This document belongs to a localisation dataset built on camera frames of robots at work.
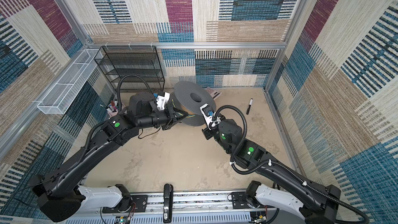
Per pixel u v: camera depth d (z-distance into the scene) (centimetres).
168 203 70
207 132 59
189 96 63
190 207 73
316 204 39
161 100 60
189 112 64
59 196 38
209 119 54
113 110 96
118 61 105
